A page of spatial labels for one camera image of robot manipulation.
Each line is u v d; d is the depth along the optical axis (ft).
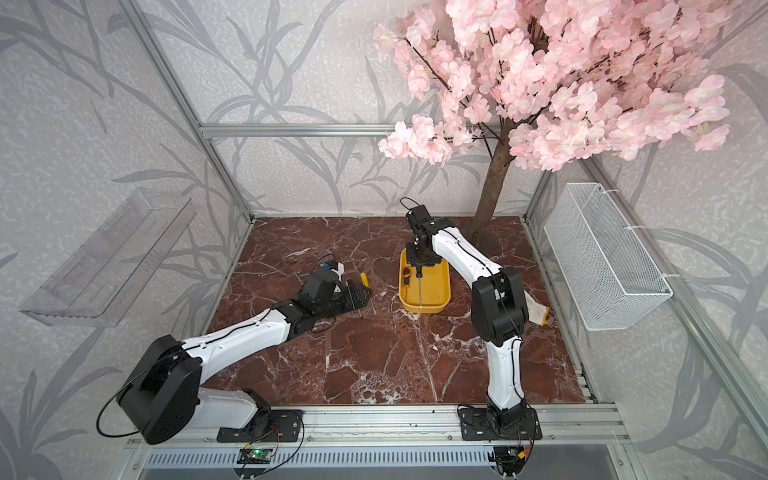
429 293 3.16
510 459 2.35
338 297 2.42
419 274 2.99
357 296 2.53
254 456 2.31
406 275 3.28
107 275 2.23
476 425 2.39
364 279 3.33
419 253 2.71
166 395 1.36
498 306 1.72
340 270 2.64
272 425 2.36
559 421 2.50
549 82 1.82
